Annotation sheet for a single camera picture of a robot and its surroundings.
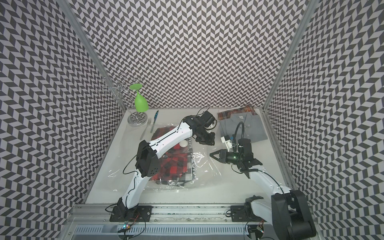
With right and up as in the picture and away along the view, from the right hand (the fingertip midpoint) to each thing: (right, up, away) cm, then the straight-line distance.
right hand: (211, 158), depth 78 cm
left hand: (+1, +6, +6) cm, 8 cm away
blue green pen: (-40, +24, +37) cm, 59 cm away
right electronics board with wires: (+20, -32, -9) cm, 39 cm away
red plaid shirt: (+14, +25, +28) cm, 40 cm away
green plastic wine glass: (-43, +31, +15) cm, 55 cm away
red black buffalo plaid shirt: (-21, -5, +5) cm, 22 cm away
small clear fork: (-45, +19, +33) cm, 59 cm away
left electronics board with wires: (-39, -28, -12) cm, 49 cm away
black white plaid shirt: (-14, -11, +2) cm, 18 cm away
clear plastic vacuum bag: (-3, -7, +2) cm, 8 cm away
